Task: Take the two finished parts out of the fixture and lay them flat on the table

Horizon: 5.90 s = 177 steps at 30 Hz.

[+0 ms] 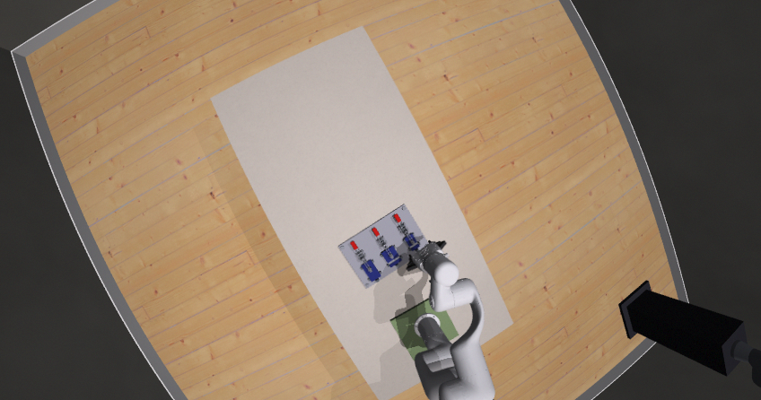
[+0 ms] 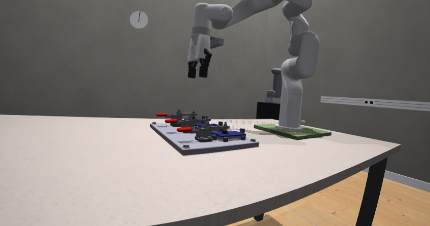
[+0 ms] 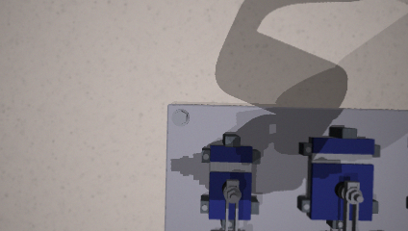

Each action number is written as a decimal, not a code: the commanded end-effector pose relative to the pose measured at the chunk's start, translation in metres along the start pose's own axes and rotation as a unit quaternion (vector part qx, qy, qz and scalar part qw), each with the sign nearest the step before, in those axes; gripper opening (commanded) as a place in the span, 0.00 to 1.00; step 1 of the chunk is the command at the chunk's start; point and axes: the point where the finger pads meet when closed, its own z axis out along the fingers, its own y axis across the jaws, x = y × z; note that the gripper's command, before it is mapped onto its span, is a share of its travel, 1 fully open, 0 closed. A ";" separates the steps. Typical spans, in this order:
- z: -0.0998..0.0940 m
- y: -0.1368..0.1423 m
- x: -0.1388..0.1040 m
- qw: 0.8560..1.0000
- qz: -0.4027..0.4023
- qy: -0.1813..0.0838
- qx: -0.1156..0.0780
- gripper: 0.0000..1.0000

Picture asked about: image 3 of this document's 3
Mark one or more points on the blue block with grey slot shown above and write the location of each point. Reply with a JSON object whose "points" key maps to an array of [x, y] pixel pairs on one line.
{"points": [[333, 161]]}

